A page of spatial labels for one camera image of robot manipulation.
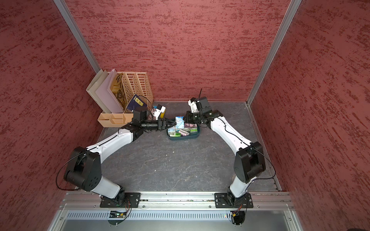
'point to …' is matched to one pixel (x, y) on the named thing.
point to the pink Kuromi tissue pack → (190, 125)
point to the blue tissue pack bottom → (180, 122)
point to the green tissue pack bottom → (178, 134)
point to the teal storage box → (191, 136)
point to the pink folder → (105, 96)
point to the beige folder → (99, 78)
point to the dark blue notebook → (137, 103)
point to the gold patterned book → (118, 92)
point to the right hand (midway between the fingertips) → (183, 120)
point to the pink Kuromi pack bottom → (183, 133)
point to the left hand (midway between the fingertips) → (173, 127)
